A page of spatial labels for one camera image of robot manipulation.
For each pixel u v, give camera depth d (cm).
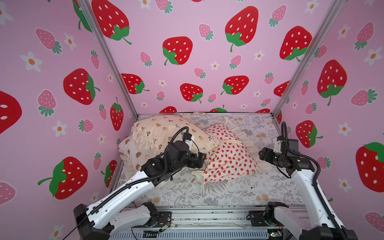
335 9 69
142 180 44
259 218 73
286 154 59
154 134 84
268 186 86
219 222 73
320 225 39
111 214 41
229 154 89
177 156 50
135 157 89
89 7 69
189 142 62
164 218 75
